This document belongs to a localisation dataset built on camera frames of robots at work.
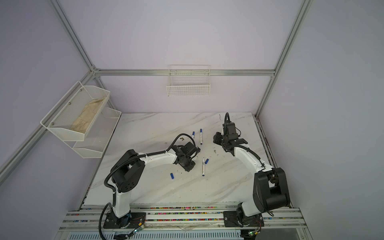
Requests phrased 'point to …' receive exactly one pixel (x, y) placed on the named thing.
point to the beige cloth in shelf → (82, 121)
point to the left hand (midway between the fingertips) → (188, 166)
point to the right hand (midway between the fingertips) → (214, 136)
